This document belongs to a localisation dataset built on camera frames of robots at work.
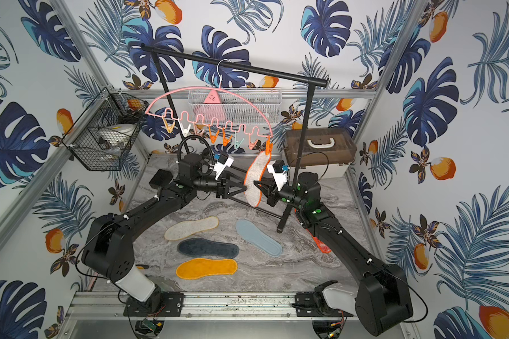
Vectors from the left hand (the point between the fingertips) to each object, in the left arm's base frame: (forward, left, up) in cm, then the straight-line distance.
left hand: (244, 182), depth 74 cm
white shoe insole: (-7, -4, -27) cm, 28 cm away
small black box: (+18, +44, -25) cm, 54 cm away
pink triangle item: (+34, +17, +7) cm, 38 cm away
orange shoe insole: (-21, +17, -29) cm, 40 cm away
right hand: (+1, -4, +2) cm, 5 cm away
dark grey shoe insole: (-13, +18, -28) cm, 36 cm away
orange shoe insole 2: (-6, +25, -28) cm, 38 cm away
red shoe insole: (-10, -33, -28) cm, 44 cm away
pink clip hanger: (+47, +13, -12) cm, 50 cm away
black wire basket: (+31, +61, +7) cm, 69 cm away
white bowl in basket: (+15, +50, +6) cm, 52 cm away
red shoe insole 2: (-2, -3, -3) cm, 5 cm away
